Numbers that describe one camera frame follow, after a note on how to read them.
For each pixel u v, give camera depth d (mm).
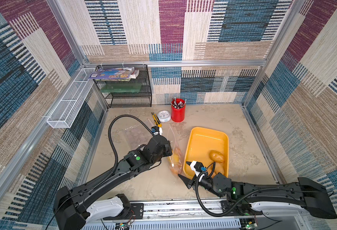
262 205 594
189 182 617
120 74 826
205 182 620
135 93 1139
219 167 828
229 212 731
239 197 561
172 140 991
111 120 1119
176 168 783
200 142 966
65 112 715
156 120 1087
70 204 386
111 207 576
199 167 578
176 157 810
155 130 659
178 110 1023
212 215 469
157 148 531
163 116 1114
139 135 1019
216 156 866
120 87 946
